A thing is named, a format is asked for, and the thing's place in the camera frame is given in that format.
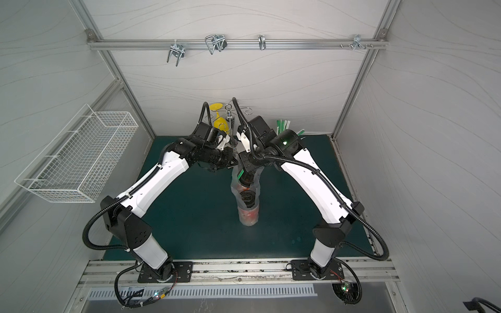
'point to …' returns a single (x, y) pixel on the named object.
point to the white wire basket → (78, 161)
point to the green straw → (241, 173)
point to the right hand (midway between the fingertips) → (245, 160)
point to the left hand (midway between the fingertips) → (236, 162)
